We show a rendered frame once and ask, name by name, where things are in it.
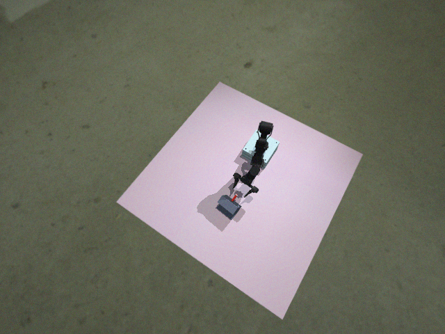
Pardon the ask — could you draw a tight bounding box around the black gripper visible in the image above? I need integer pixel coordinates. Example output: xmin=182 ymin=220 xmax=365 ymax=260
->
xmin=233 ymin=172 xmax=259 ymax=197

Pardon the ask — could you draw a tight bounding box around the blue-grey square panel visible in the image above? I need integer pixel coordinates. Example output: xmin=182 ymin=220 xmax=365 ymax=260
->
xmin=217 ymin=195 xmax=242 ymax=220

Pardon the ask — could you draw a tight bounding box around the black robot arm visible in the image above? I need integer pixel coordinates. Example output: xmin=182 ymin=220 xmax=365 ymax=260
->
xmin=240 ymin=121 xmax=274 ymax=184

